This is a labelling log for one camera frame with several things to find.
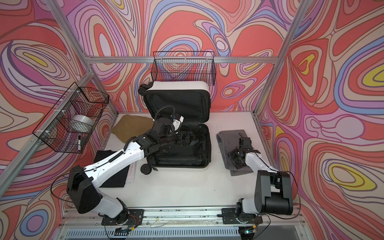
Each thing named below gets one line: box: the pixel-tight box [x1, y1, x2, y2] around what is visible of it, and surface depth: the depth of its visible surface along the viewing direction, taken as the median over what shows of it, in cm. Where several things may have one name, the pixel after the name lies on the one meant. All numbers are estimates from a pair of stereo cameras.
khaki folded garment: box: [111, 114, 155, 143], surface depth 109 cm
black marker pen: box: [78, 135, 81, 152], surface depth 73 cm
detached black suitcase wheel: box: [140, 164, 152, 175], surface depth 88 cm
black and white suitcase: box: [138, 81, 212, 175], surface depth 86 cm
